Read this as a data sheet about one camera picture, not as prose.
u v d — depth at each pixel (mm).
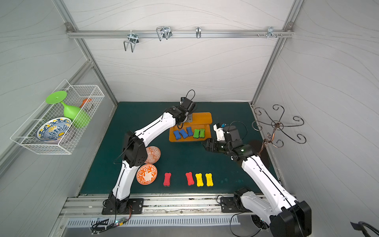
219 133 710
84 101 778
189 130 1013
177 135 982
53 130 617
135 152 539
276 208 405
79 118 635
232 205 731
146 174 827
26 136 554
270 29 764
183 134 987
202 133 991
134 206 738
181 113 669
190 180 802
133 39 784
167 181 801
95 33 785
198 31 724
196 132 1004
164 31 762
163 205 751
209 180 801
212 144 673
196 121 915
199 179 804
